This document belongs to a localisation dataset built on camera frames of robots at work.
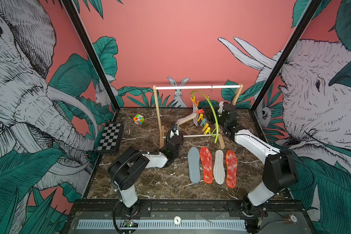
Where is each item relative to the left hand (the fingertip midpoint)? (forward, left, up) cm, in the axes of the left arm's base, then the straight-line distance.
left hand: (177, 128), depth 90 cm
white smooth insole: (-13, -10, -14) cm, 22 cm away
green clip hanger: (-10, -15, +11) cm, 22 cm away
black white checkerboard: (+2, +46, -11) cm, 47 cm away
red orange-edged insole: (-22, -33, -14) cm, 42 cm away
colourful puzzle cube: (+17, +29, -10) cm, 34 cm away
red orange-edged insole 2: (-15, -18, -15) cm, 28 cm away
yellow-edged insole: (+2, -10, +9) cm, 14 cm away
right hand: (+5, -13, +15) cm, 20 cm away
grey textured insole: (-22, -25, -15) cm, 37 cm away
